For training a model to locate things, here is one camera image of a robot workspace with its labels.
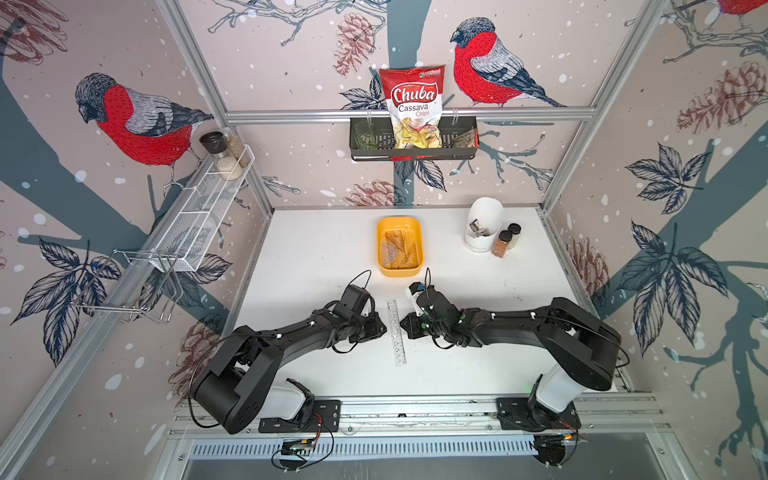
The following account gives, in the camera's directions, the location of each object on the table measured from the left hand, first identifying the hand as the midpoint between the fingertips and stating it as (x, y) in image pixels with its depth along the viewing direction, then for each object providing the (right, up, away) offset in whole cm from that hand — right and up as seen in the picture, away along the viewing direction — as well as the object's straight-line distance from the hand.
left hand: (389, 325), depth 86 cm
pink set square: (0, +20, +21) cm, 29 cm away
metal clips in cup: (+31, +28, +18) cm, 45 cm away
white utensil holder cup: (+35, +34, +17) cm, 52 cm away
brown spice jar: (+38, +23, +15) cm, 47 cm away
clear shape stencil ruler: (+3, -8, -3) cm, 9 cm away
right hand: (+3, 0, 0) cm, 3 cm away
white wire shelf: (-50, +34, -8) cm, 61 cm away
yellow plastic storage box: (+9, +27, +24) cm, 37 cm away
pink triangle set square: (+6, +20, +21) cm, 29 cm away
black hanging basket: (-6, +57, +6) cm, 58 cm away
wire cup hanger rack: (-51, +17, -28) cm, 61 cm away
